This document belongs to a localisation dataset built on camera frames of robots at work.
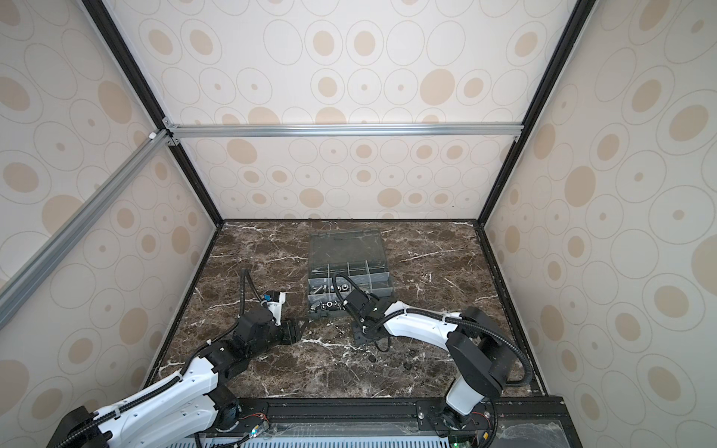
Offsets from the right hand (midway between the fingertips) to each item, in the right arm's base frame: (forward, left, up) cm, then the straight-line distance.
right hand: (371, 332), depth 87 cm
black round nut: (-9, -11, -1) cm, 15 cm away
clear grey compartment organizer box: (+32, +6, -2) cm, 33 cm away
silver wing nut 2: (+8, +14, +2) cm, 17 cm away
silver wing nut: (+8, +19, +1) cm, 20 cm away
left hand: (-1, +18, +9) cm, 20 cm away
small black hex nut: (-7, -1, -1) cm, 8 cm away
